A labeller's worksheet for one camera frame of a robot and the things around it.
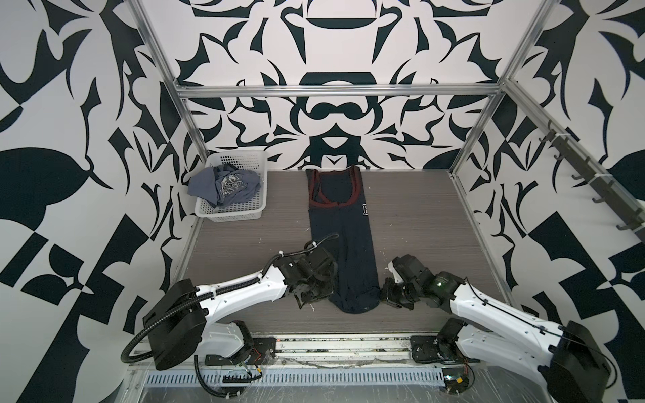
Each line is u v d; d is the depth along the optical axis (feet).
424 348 2.44
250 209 3.08
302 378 2.13
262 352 2.44
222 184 3.36
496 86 3.01
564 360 1.33
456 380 2.34
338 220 3.37
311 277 2.02
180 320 1.34
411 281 2.09
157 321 1.24
